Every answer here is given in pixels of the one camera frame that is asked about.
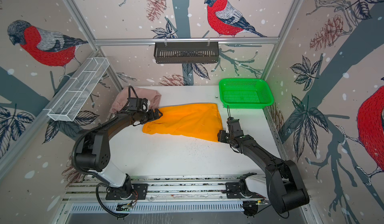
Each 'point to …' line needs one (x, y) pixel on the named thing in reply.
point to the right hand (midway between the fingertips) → (221, 136)
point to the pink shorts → (120, 96)
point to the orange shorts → (200, 121)
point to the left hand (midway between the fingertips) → (156, 115)
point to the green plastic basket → (244, 93)
